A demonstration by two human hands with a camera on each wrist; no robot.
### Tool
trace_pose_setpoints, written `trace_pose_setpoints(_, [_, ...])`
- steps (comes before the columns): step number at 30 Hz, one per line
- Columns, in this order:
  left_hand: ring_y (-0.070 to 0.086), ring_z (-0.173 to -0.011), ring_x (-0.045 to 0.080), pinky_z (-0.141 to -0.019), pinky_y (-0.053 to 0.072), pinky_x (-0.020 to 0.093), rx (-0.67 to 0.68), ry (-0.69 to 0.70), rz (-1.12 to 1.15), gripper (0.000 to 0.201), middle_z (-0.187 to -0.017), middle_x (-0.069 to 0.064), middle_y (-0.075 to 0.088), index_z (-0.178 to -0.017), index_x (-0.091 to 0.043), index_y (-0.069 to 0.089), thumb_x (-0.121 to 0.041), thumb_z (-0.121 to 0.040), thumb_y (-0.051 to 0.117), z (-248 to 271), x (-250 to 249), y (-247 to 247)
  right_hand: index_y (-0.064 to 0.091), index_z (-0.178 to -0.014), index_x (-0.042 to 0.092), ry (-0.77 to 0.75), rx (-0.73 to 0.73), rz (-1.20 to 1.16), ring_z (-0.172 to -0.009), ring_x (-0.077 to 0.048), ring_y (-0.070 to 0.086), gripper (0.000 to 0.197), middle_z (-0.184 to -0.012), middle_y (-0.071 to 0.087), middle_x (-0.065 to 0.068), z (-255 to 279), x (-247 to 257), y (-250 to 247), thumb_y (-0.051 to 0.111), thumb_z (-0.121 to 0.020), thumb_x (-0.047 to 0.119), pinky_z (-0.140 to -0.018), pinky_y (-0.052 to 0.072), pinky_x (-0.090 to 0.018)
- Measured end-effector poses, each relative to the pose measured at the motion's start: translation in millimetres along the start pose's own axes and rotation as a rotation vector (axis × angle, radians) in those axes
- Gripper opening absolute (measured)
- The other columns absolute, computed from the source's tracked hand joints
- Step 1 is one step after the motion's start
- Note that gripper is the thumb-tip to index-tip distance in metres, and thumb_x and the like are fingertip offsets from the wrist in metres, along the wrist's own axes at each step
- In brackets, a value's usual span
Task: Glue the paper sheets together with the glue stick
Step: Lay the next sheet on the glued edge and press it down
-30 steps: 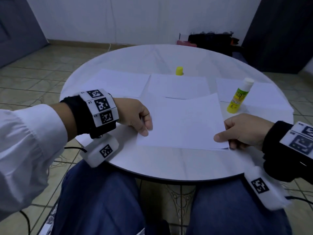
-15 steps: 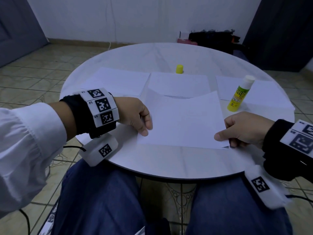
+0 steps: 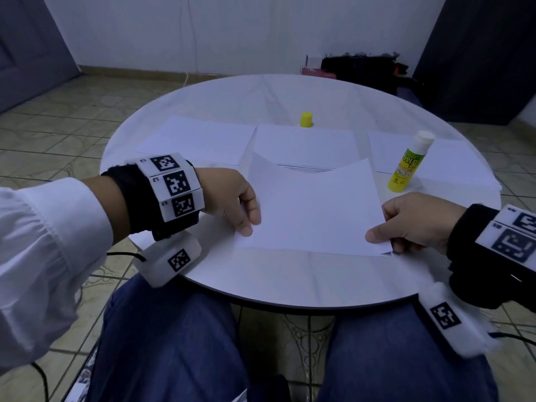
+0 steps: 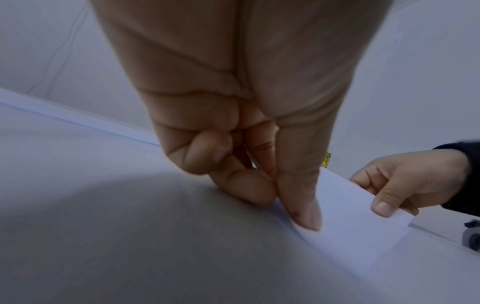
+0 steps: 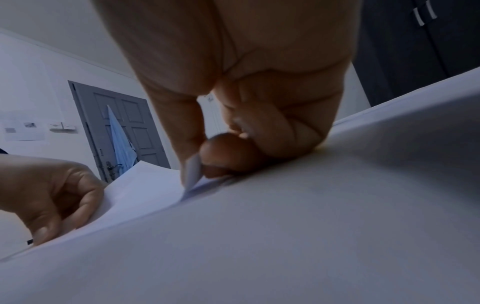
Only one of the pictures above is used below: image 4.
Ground person's right hand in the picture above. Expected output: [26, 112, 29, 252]
[349, 148, 473, 218]

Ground person's left hand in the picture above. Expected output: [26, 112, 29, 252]
[88, 0, 395, 232]

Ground black right wristband with markers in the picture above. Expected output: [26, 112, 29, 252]
[433, 140, 480, 218]

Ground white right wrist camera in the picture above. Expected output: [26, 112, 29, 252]
[461, 219, 480, 253]

